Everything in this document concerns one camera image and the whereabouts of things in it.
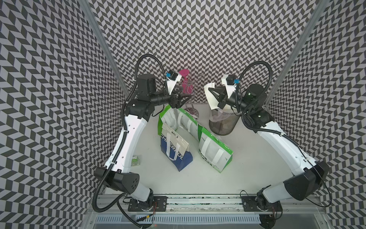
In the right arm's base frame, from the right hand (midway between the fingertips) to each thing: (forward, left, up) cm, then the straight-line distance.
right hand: (210, 89), depth 63 cm
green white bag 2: (-20, -3, -23) cm, 31 cm away
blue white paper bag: (-16, +17, -25) cm, 34 cm away
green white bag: (+4, +22, -24) cm, 33 cm away
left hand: (0, +11, -2) cm, 11 cm away
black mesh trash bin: (+2, -13, -33) cm, 36 cm away
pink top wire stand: (+21, +11, -13) cm, 27 cm away
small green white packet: (-18, +42, -38) cm, 59 cm away
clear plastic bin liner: (+2, -7, -20) cm, 21 cm away
